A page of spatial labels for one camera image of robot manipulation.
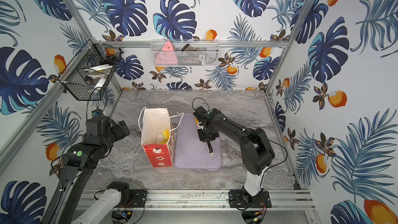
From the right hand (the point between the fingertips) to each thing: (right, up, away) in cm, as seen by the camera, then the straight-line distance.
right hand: (206, 138), depth 88 cm
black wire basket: (-67, +49, +4) cm, 83 cm away
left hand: (-42, +10, -18) cm, 47 cm away
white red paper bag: (-29, +5, +5) cm, 30 cm away
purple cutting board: (-9, -8, +2) cm, 12 cm away
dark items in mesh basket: (-3, +47, +5) cm, 47 cm away
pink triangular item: (-23, +47, +2) cm, 53 cm away
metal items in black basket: (-58, +34, -6) cm, 68 cm away
